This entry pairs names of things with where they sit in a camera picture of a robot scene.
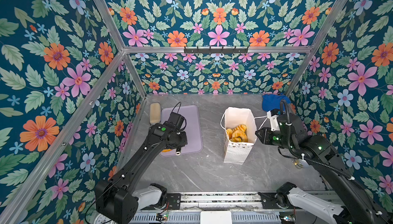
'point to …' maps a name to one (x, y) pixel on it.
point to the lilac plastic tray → (192, 128)
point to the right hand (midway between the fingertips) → (257, 131)
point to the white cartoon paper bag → (239, 153)
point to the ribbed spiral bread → (241, 127)
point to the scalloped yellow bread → (230, 132)
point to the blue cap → (270, 102)
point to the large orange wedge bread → (166, 150)
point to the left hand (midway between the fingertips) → (186, 139)
